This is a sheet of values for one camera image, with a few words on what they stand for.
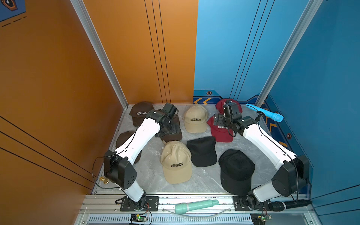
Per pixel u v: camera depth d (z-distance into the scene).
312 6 0.70
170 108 0.63
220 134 1.01
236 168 0.77
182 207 0.69
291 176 0.41
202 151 0.90
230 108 0.62
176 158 0.81
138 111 1.12
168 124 0.68
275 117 0.81
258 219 0.70
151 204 0.74
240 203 0.73
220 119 0.75
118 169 0.42
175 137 0.99
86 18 0.73
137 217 0.71
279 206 0.69
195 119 1.03
